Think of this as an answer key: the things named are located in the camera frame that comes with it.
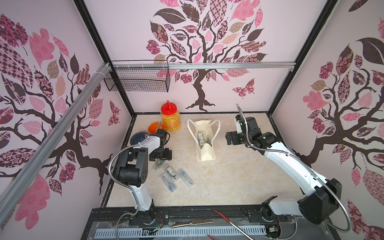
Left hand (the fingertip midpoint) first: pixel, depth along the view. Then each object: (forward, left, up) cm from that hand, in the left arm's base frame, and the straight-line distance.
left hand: (162, 161), depth 93 cm
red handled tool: (-33, -37, +2) cm, 50 cm away
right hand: (+5, -43, +22) cm, 49 cm away
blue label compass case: (-14, -7, +1) cm, 16 cm away
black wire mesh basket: (+66, +26, +18) cm, 73 cm away
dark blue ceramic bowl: (+15, +17, +6) cm, 24 cm away
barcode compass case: (+12, -25, +8) cm, 29 cm away
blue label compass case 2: (-13, -18, 0) cm, 22 cm away
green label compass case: (-2, +3, 0) cm, 4 cm away
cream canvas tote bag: (+3, -28, +11) cm, 30 cm away
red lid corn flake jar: (+27, -5, +13) cm, 30 cm away
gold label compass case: (-7, -6, +2) cm, 9 cm away
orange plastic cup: (+23, +9, +6) cm, 25 cm away
